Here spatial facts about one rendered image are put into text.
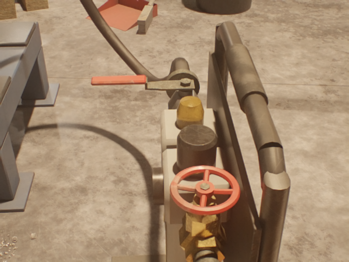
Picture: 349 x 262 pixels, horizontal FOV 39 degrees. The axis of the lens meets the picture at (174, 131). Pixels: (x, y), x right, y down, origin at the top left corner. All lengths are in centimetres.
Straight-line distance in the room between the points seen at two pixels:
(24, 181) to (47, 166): 9
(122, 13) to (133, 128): 94
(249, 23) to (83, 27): 73
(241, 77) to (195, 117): 11
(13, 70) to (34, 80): 30
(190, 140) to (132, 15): 175
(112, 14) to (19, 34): 87
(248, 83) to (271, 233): 17
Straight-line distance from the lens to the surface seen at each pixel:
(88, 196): 126
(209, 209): 48
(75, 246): 115
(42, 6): 243
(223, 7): 228
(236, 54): 61
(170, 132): 66
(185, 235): 54
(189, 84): 74
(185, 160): 57
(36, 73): 161
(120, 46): 130
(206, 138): 56
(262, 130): 48
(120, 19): 224
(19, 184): 132
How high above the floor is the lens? 84
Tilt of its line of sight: 35 degrees down
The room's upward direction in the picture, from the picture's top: straight up
